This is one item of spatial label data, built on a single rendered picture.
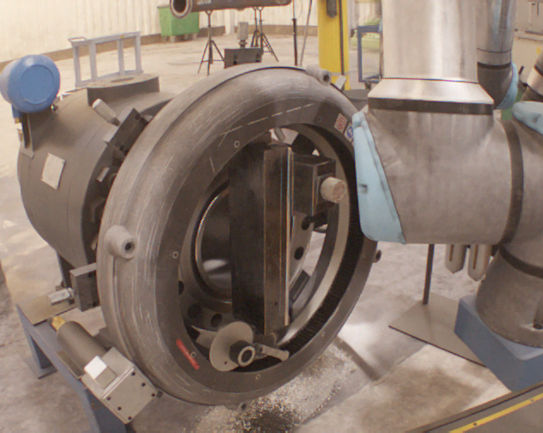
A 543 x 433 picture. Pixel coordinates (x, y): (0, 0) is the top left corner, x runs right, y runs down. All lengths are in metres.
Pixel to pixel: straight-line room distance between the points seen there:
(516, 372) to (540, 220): 0.19
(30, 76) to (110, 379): 0.86
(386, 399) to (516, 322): 1.01
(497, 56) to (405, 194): 0.39
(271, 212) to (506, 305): 0.52
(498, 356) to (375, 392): 1.00
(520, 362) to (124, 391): 0.70
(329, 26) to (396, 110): 4.12
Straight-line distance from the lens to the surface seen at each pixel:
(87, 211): 1.22
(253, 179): 0.99
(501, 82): 0.89
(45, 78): 1.50
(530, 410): 1.18
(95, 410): 1.43
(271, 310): 1.09
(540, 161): 0.59
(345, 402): 1.61
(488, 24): 0.84
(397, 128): 0.56
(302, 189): 1.00
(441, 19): 0.57
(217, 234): 1.42
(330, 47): 4.68
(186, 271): 1.10
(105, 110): 0.92
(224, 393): 1.13
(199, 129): 0.89
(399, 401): 1.62
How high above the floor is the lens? 1.10
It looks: 23 degrees down
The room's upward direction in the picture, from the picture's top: 2 degrees counter-clockwise
